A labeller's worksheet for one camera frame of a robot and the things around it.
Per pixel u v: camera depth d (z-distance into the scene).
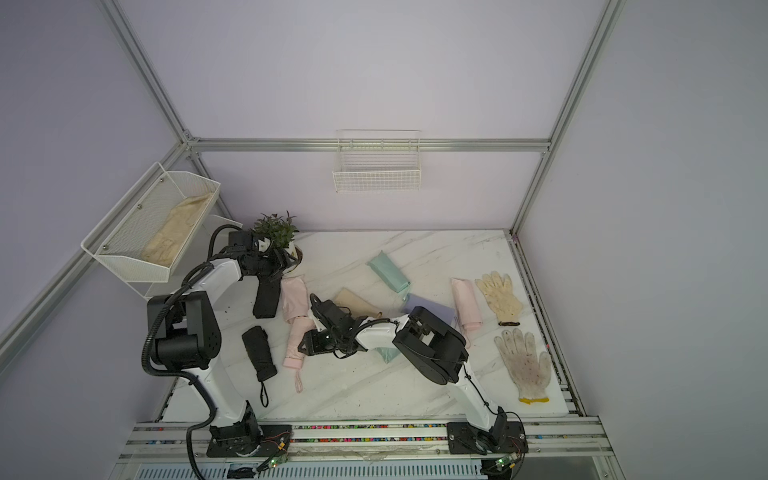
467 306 0.96
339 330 0.73
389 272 1.07
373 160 0.95
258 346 0.88
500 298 1.01
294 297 0.99
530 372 0.84
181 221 0.82
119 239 0.69
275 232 0.95
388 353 0.86
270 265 0.88
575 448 0.73
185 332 0.50
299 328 0.91
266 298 0.98
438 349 0.54
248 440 0.67
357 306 0.97
